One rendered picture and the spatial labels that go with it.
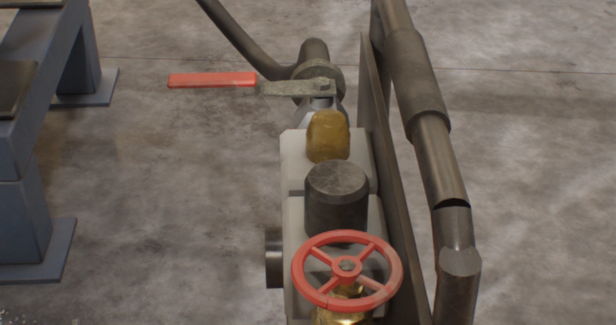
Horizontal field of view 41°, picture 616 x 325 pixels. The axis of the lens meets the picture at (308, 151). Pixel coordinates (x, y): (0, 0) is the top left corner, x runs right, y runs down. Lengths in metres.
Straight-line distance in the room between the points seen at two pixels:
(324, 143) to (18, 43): 0.80
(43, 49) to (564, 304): 0.88
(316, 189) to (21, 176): 0.69
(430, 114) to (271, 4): 1.47
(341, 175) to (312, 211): 0.03
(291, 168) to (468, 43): 1.22
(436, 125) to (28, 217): 0.81
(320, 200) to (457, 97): 1.09
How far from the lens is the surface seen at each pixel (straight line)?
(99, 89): 1.69
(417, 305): 0.51
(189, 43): 1.84
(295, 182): 0.67
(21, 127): 1.21
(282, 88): 0.76
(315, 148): 0.67
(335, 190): 0.58
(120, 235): 1.34
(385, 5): 0.70
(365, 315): 0.54
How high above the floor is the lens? 0.87
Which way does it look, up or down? 36 degrees down
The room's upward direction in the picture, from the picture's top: straight up
